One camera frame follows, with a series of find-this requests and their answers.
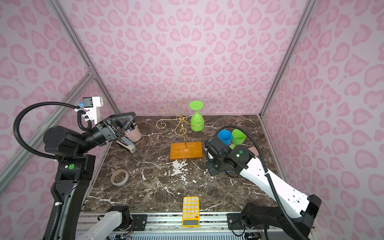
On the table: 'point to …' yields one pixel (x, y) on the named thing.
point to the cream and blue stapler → (127, 143)
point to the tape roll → (122, 183)
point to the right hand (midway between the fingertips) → (211, 166)
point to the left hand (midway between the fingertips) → (132, 116)
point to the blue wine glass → (225, 136)
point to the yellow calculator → (191, 212)
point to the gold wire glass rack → (180, 130)
